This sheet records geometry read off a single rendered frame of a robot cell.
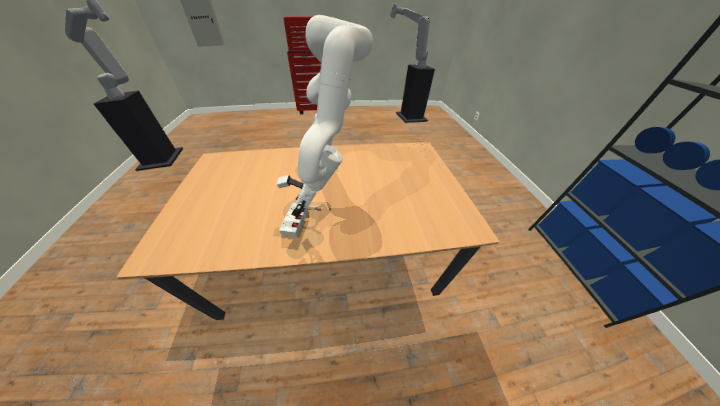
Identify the white power strip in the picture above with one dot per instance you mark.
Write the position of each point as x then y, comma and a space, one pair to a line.
291, 225

